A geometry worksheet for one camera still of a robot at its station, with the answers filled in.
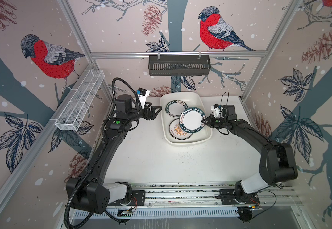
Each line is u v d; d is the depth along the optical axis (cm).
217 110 83
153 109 65
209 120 78
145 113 65
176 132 98
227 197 73
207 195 76
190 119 91
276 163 45
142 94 62
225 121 70
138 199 73
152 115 66
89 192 38
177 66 105
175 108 114
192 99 117
